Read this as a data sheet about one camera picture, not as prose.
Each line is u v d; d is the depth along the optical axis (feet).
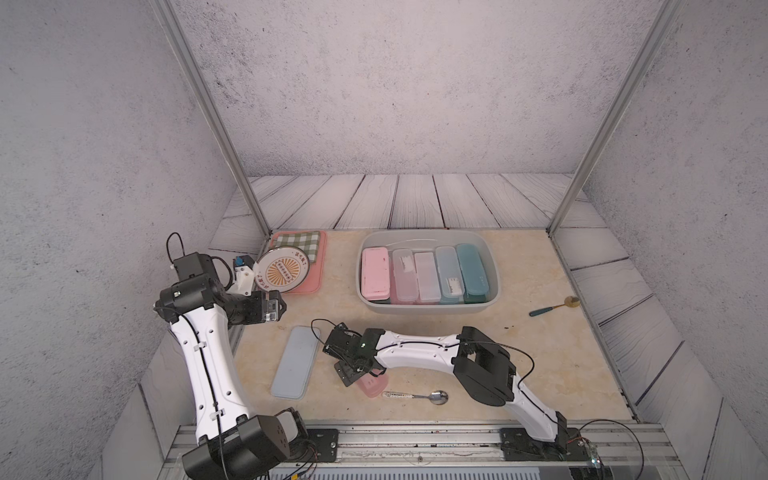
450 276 3.34
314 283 3.51
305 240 3.87
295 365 2.78
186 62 2.52
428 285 3.31
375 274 3.24
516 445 2.40
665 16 2.30
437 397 2.62
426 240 3.63
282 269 3.54
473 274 3.42
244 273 2.09
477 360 1.87
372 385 2.69
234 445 1.34
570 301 3.22
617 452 2.42
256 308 2.01
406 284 3.35
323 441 2.40
